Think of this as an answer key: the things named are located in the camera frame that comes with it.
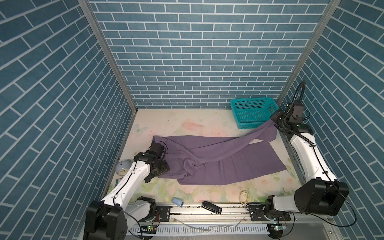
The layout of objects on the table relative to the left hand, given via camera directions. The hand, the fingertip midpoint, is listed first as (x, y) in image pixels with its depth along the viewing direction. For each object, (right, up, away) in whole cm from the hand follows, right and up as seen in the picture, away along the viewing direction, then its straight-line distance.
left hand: (161, 171), depth 82 cm
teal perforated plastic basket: (+65, +36, +37) cm, 83 cm away
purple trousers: (+19, +4, +4) cm, 20 cm away
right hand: (+63, +34, -2) cm, 71 cm away
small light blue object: (+10, -13, -7) cm, 18 cm away
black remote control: (+27, -15, -8) cm, 32 cm away
